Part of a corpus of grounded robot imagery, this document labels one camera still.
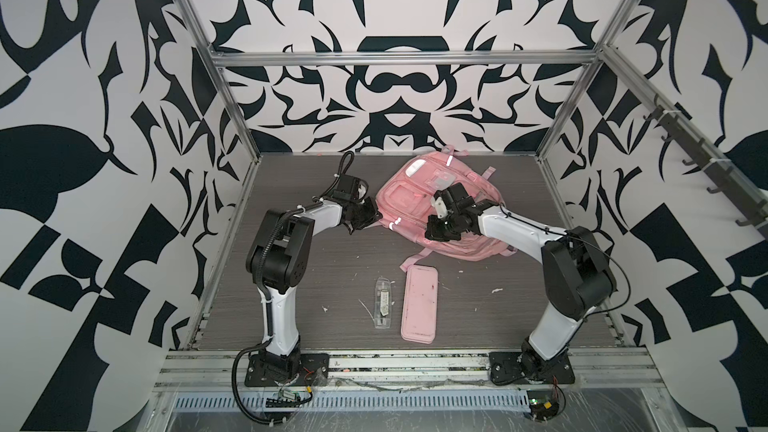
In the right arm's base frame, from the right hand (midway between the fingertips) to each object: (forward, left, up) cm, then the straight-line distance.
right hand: (425, 231), depth 91 cm
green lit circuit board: (-42, -25, -9) cm, 49 cm away
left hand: (+9, +12, -1) cm, 15 cm away
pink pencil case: (-22, +3, -5) cm, 22 cm away
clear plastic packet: (-23, +13, -5) cm, 27 cm away
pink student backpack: (+14, +5, -3) cm, 15 cm away
